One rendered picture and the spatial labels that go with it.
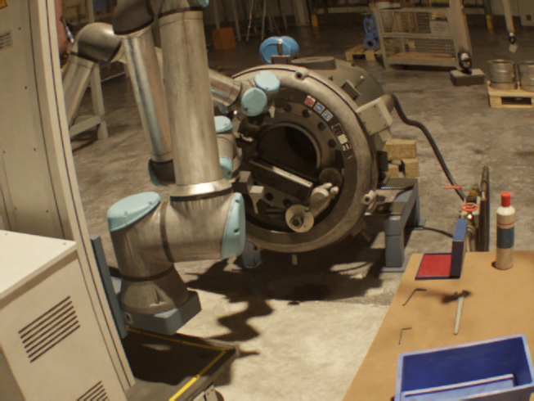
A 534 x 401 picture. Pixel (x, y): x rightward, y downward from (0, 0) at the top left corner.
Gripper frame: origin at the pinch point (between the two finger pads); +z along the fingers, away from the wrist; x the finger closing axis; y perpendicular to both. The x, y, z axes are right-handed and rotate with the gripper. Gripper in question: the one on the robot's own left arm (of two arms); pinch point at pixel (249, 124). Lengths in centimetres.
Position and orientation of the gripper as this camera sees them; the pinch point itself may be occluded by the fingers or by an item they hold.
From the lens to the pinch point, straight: 256.0
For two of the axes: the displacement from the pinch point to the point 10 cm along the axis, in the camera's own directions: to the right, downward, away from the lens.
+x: -9.7, -2.3, -1.0
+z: -1.8, 3.7, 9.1
